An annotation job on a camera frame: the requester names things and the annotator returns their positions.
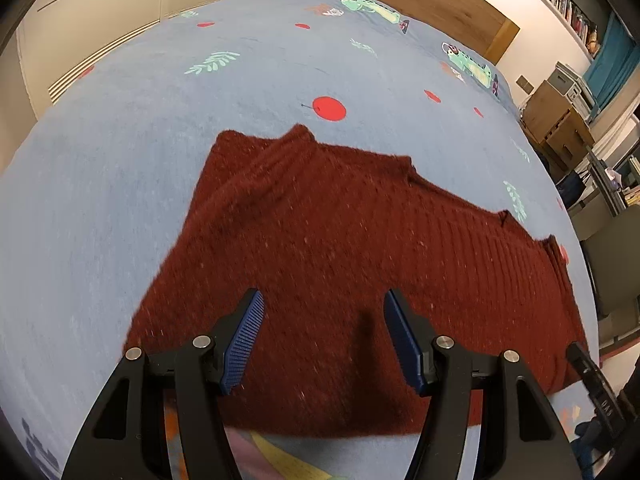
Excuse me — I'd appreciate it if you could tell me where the dark red knitted sweater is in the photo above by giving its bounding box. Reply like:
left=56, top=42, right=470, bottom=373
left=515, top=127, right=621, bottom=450
left=121, top=125, right=591, bottom=438

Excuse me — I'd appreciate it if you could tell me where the dark blue bag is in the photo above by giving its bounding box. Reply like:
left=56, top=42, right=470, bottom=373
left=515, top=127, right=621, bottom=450
left=555, top=175, right=583, bottom=207

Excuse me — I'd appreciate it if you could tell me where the grey-green chair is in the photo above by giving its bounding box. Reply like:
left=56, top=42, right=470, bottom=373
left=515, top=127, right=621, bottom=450
left=570, top=200, right=640, bottom=341

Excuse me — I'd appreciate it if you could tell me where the white wardrobe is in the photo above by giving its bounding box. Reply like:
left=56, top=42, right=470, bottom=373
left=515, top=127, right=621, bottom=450
left=17, top=0, right=266, bottom=121

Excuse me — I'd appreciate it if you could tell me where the teal curtain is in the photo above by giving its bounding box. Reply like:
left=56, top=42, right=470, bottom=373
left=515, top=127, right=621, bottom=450
left=582, top=10, right=640, bottom=111

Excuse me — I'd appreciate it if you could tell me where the wooden nightstand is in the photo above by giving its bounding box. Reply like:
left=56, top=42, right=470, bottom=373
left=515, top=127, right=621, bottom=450
left=520, top=80, right=596, bottom=171

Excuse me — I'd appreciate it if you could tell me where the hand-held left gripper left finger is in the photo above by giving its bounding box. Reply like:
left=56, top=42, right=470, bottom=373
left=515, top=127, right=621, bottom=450
left=61, top=288, right=265, bottom=480

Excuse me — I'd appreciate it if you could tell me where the grey printer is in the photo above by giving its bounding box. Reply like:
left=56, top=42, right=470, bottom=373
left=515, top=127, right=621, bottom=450
left=547, top=62, right=598, bottom=116

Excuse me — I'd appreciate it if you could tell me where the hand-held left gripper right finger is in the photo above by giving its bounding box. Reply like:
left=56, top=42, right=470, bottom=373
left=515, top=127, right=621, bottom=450
left=383, top=288, right=581, bottom=480

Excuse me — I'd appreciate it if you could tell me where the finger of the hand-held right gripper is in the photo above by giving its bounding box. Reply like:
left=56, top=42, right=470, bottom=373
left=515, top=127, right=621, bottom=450
left=566, top=342, right=618, bottom=413

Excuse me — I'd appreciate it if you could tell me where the blue printed blanket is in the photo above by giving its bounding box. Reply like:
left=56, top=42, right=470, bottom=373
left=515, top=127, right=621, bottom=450
left=0, top=0, right=601, bottom=480

